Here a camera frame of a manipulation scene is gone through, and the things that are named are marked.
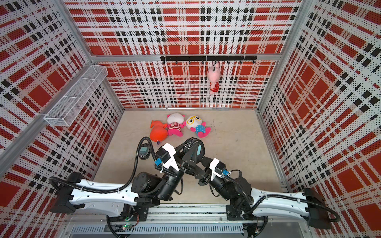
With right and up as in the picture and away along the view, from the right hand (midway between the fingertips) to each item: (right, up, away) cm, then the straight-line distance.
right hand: (194, 157), depth 57 cm
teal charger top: (-35, -5, +38) cm, 52 cm away
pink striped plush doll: (-15, +14, +47) cm, 51 cm away
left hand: (+1, +7, -6) cm, 10 cm away
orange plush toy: (-26, +7, +42) cm, 50 cm away
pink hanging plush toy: (+11, +44, +33) cm, 56 cm away
